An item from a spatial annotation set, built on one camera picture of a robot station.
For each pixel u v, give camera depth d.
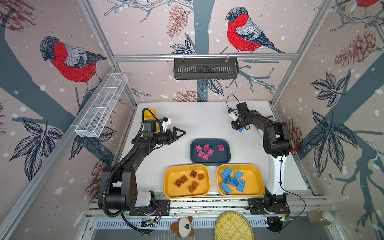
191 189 0.78
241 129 0.98
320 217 0.64
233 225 0.68
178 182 0.80
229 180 0.78
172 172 0.84
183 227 0.66
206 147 0.93
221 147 0.94
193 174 0.83
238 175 0.83
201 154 0.91
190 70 1.07
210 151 0.92
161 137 0.74
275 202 0.64
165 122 0.80
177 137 0.74
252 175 0.84
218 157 0.90
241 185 0.80
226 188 0.78
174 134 0.74
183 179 0.81
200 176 0.83
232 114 0.98
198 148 0.94
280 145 0.58
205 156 0.90
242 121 0.84
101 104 0.79
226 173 0.81
